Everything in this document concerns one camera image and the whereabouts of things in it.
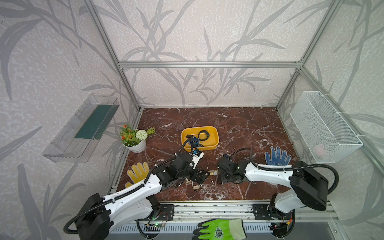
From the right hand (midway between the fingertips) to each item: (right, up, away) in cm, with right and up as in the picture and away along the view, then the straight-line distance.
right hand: (221, 176), depth 86 cm
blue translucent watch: (-16, +18, +13) cm, 27 cm away
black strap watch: (-8, +24, +15) cm, 29 cm away
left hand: (-11, +6, -9) cm, 15 cm away
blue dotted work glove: (+36, +8, +7) cm, 37 cm away
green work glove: (-3, -18, -18) cm, 25 cm away
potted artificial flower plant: (-51, +21, +1) cm, 55 cm away
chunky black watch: (-20, +20, +18) cm, 34 cm away
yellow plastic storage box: (-5, +18, +14) cm, 23 cm away
